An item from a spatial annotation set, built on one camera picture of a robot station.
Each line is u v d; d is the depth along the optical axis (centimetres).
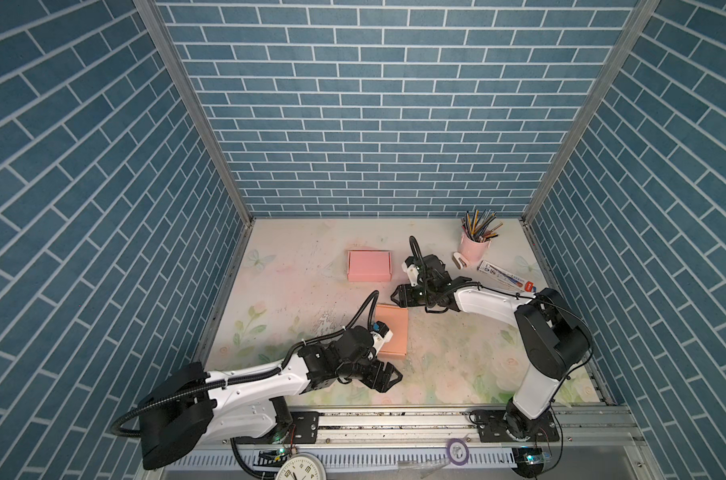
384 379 68
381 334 72
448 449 71
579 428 76
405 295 82
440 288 72
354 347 61
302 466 66
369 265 103
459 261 105
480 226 104
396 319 88
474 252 105
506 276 103
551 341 48
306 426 74
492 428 73
